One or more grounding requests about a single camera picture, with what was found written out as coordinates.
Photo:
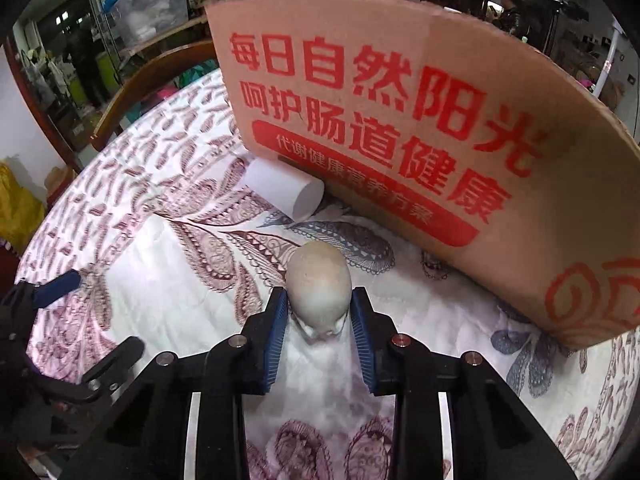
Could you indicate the grey egg-shaped figurine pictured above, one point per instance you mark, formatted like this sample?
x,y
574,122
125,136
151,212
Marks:
x,y
317,285

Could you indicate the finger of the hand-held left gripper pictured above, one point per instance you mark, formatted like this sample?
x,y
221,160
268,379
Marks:
x,y
57,287
115,362

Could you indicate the clear plastic storage box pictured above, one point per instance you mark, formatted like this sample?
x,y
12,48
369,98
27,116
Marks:
x,y
150,5

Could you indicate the white paper roll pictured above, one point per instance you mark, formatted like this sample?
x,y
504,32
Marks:
x,y
285,190

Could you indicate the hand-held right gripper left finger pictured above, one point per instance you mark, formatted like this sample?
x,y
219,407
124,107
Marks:
x,y
277,340

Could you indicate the wooden chair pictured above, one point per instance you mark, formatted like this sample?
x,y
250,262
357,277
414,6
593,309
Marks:
x,y
150,75

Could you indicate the printed cardboard box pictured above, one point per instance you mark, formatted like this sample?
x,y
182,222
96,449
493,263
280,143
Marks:
x,y
400,135

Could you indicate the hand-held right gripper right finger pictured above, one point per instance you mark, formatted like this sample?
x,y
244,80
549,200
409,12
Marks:
x,y
361,345

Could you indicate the yellow plastic bag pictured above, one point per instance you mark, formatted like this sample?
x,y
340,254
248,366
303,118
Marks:
x,y
17,210

